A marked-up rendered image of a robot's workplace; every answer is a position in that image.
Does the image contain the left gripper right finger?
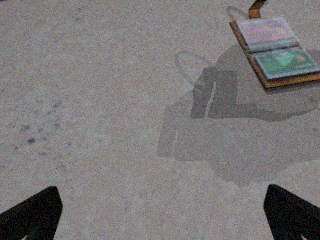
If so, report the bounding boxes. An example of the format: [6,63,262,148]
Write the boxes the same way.
[263,184,320,240]

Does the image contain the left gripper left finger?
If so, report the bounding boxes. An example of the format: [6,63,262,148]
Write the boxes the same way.
[0,186,63,240]

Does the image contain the clear plastic sheet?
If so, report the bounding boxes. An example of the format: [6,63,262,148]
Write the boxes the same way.
[236,15,300,49]

